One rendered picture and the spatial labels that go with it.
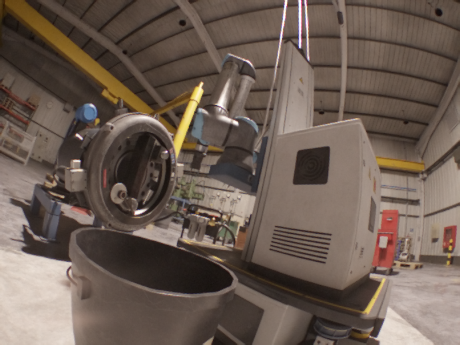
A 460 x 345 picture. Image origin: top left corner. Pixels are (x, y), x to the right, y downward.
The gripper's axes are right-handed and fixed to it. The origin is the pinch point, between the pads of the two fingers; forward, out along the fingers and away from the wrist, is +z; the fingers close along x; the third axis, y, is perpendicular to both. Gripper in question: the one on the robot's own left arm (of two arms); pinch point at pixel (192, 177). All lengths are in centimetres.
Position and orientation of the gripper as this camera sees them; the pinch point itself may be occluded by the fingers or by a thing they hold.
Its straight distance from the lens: 143.8
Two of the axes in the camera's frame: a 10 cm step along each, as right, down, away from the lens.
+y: -3.9, -2.9, 8.7
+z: -3.4, 9.3, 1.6
